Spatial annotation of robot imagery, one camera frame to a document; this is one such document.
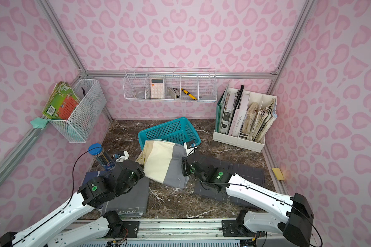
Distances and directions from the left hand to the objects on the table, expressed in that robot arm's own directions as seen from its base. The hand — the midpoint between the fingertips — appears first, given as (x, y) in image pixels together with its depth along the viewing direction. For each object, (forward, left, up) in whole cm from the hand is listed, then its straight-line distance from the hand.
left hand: (145, 163), depth 72 cm
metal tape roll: (+43, +10, +7) cm, 45 cm away
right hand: (+2, -17, +1) cm, 17 cm away
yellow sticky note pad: (+6, -75, -25) cm, 80 cm away
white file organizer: (+47, -66, -2) cm, 81 cm away
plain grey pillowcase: (-12, +9, -20) cm, 25 cm away
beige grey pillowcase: (+1, -8, 0) cm, 8 cm away
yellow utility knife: (+46, -20, +5) cm, 50 cm away
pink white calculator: (+47, -1, +9) cm, 48 cm away
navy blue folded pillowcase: (+5, +40, -23) cm, 46 cm away
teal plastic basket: (+36, -13, -19) cm, 43 cm away
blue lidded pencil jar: (+8, +26, -13) cm, 30 cm away
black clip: (+41, +41, +11) cm, 59 cm away
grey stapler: (+47, -9, +5) cm, 48 cm away
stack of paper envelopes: (+28, -64, 0) cm, 70 cm away
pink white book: (+30, -50, -6) cm, 59 cm away
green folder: (+31, -38, +6) cm, 49 cm away
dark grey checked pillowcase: (-6, -26, -19) cm, 33 cm away
